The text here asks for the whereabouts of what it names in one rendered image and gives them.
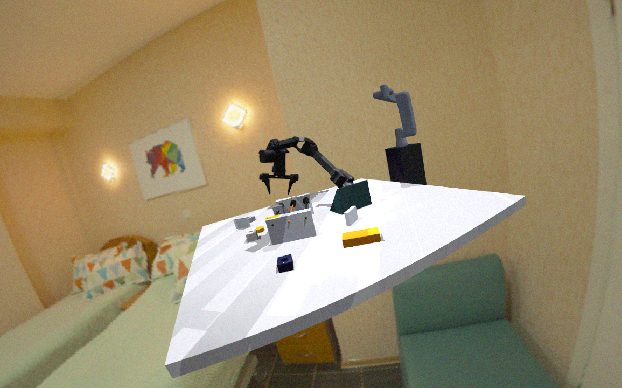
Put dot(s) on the orange rectangular block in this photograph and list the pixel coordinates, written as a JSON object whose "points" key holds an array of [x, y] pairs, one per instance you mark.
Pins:
{"points": [[361, 237]]}

